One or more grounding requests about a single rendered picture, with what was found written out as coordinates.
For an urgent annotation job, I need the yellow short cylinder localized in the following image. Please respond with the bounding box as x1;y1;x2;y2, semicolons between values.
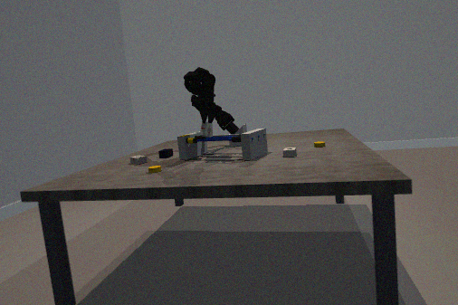
314;141;325;148
148;166;161;173

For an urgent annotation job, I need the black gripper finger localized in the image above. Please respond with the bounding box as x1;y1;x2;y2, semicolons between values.
208;110;218;123
196;107;210;123

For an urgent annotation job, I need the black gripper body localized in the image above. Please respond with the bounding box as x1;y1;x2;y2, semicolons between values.
192;91;222;112

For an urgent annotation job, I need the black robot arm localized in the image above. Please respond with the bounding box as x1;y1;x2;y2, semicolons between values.
184;67;239;135

